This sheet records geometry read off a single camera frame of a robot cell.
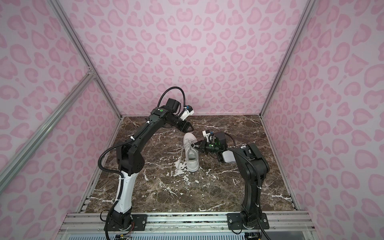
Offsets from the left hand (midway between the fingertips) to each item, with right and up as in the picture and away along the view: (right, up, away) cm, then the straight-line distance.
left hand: (191, 124), depth 90 cm
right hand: (+1, -12, -1) cm, 12 cm away
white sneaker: (0, -16, 0) cm, 16 cm away
